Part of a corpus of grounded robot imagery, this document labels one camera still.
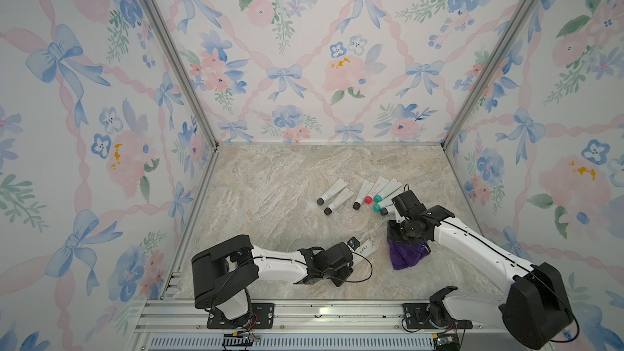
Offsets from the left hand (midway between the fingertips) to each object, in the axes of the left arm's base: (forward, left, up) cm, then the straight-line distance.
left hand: (349, 266), depth 83 cm
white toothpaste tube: (+35, -25, -2) cm, 43 cm away
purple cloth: (+3, -19, +4) cm, 20 cm away
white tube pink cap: (+32, -20, 0) cm, 37 cm away
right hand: (+9, -15, +6) cm, 18 cm away
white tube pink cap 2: (+6, -7, 0) cm, 9 cm away
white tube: (+33, +2, 0) cm, 33 cm away
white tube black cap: (+24, -5, +1) cm, 24 cm away
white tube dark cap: (+28, -1, 0) cm, 28 cm away
